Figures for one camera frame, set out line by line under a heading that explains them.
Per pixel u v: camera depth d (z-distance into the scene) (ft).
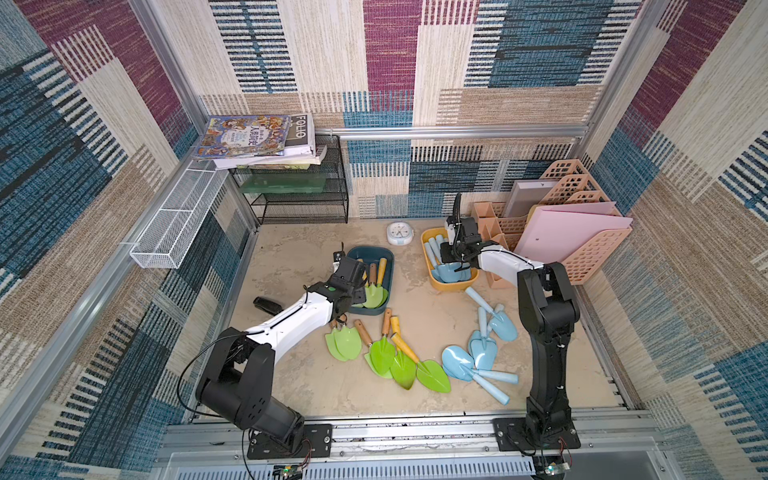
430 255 3.53
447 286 3.22
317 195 3.80
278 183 3.25
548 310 1.85
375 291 3.24
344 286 2.22
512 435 2.40
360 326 2.95
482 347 2.83
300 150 2.66
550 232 2.78
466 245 2.71
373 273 3.35
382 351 2.86
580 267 3.07
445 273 3.27
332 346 2.87
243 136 2.66
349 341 2.94
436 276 3.24
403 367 2.75
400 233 3.77
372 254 3.51
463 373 2.71
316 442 2.41
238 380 1.42
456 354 2.80
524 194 3.53
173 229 3.07
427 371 2.73
